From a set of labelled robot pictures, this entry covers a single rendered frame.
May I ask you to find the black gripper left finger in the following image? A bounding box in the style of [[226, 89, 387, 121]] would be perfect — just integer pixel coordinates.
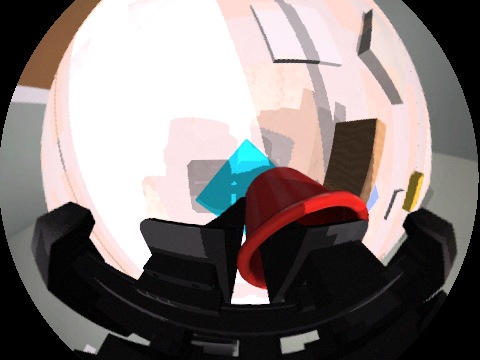
[[139, 197, 247, 304]]

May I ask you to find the brown wooden block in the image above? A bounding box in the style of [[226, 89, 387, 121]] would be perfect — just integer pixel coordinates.
[[323, 117, 387, 205]]

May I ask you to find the yellow flat block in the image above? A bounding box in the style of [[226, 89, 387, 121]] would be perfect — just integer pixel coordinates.
[[403, 171, 424, 212]]

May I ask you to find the dark red cup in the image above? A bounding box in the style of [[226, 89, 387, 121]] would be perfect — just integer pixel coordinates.
[[237, 167, 369, 289]]

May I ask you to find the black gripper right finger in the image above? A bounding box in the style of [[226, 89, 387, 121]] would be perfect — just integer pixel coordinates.
[[259, 219, 369, 303]]

